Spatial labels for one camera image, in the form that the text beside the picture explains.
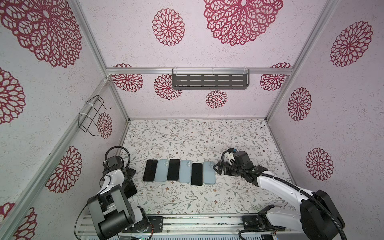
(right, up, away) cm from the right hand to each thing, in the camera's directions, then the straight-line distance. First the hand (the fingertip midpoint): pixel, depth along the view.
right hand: (219, 166), depth 85 cm
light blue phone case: (-20, -5, +8) cm, 22 cm away
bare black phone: (-41, -5, +8) cm, 42 cm away
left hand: (-53, -10, +2) cm, 54 cm away
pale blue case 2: (-5, -6, +7) cm, 10 cm away
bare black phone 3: (-13, -7, +5) cm, 15 cm away
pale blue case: (-34, -5, +8) cm, 35 cm away
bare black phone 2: (-27, -4, +8) cm, 28 cm away
